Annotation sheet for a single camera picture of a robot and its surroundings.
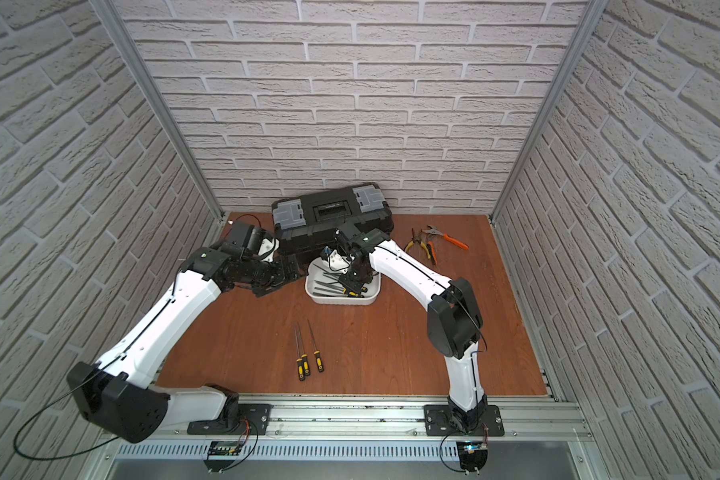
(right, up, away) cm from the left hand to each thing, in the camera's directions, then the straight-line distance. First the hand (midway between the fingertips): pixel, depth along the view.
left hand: (301, 273), depth 76 cm
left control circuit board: (-19, -44, -3) cm, 48 cm away
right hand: (+14, -3, +12) cm, 19 cm away
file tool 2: (+3, -24, +9) cm, 26 cm away
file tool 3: (+6, -4, +25) cm, 26 cm away
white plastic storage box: (+2, -6, +22) cm, 23 cm away
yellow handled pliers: (+37, +9, +36) cm, 52 cm away
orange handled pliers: (+43, +12, +38) cm, 59 cm away
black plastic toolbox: (-3, +13, +17) cm, 22 cm away
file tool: (-1, -25, +8) cm, 26 cm away
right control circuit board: (+43, -43, -6) cm, 61 cm away
